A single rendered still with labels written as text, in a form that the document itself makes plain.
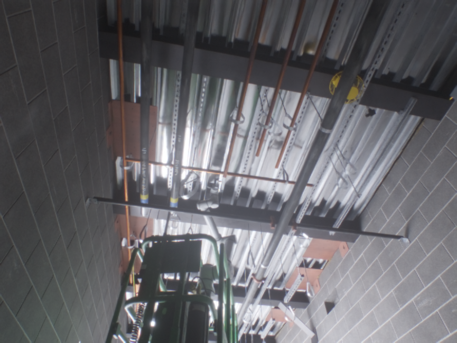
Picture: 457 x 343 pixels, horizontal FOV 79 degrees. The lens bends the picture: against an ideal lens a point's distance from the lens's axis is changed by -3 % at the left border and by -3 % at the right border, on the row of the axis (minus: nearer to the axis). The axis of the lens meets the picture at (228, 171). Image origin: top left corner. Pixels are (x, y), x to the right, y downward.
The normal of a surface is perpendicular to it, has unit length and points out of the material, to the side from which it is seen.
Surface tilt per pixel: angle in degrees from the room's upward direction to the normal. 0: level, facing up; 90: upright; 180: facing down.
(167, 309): 90
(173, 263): 90
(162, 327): 90
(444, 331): 90
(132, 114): 180
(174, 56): 180
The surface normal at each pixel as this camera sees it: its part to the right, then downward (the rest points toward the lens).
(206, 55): 0.00, 0.62
